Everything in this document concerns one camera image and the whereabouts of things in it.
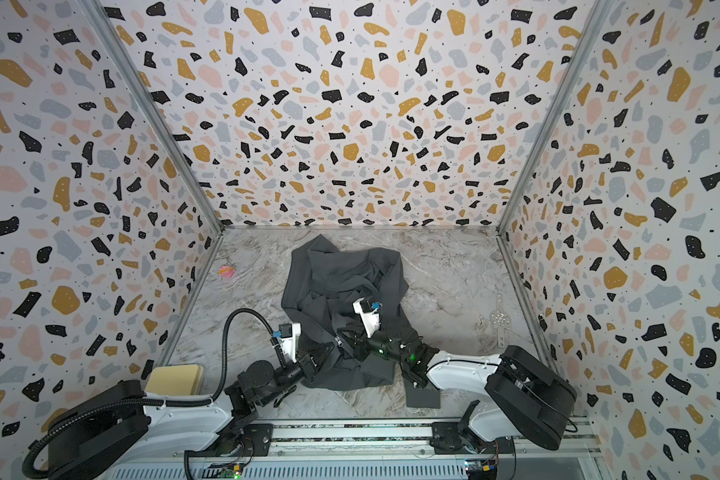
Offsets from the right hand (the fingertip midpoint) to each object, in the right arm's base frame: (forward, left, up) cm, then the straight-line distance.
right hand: (334, 329), depth 75 cm
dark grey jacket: (+23, +9, -14) cm, 28 cm away
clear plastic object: (+13, -50, -18) cm, 55 cm away
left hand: (-4, 0, -2) cm, 4 cm away
